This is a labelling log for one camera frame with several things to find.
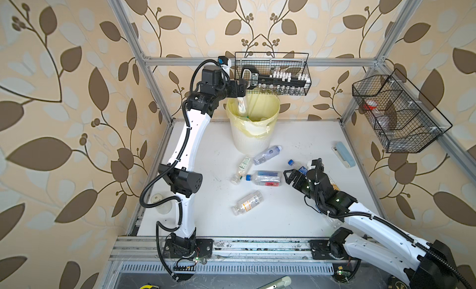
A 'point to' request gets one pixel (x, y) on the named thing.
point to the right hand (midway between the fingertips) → (289, 176)
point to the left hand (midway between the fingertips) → (233, 78)
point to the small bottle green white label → (243, 170)
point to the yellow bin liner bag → (260, 116)
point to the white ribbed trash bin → (246, 144)
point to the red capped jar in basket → (370, 105)
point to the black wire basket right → (403, 120)
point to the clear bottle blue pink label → (265, 178)
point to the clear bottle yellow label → (248, 203)
